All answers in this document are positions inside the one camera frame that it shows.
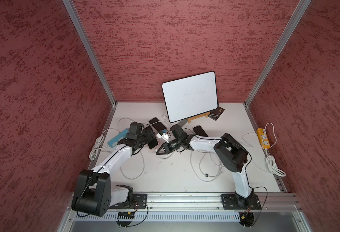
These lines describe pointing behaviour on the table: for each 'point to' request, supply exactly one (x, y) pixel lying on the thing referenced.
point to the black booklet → (214, 115)
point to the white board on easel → (190, 96)
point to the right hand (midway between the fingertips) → (158, 155)
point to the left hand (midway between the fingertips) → (151, 138)
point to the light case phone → (158, 126)
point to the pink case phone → (152, 143)
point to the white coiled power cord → (270, 160)
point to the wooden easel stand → (205, 115)
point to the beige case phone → (199, 131)
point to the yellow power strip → (263, 138)
